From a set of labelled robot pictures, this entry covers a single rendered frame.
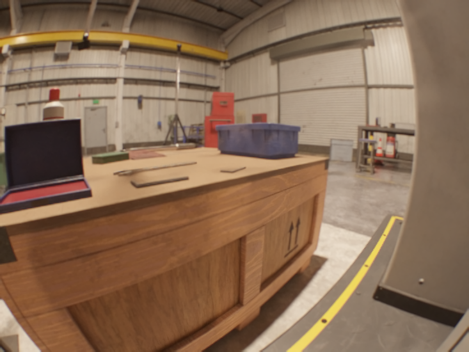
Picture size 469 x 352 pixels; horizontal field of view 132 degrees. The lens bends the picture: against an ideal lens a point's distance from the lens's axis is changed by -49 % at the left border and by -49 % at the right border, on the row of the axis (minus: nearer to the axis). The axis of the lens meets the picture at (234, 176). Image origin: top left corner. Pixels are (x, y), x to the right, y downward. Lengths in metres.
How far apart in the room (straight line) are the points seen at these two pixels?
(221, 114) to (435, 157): 3.08
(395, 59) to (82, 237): 8.25
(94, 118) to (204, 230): 9.97
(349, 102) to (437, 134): 7.80
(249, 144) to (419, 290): 0.65
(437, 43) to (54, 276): 0.54
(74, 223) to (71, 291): 0.10
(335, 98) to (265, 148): 7.67
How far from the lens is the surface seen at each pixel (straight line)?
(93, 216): 0.26
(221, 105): 3.23
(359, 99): 7.97
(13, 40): 11.66
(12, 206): 0.32
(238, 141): 0.77
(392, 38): 8.55
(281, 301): 0.76
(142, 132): 10.57
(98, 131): 10.18
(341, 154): 5.54
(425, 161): 0.28
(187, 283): 0.41
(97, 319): 0.38
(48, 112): 0.60
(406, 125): 4.31
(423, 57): 0.30
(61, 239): 0.27
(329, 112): 8.29
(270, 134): 0.67
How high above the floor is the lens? 0.54
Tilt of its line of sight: 11 degrees down
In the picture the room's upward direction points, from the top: straight up
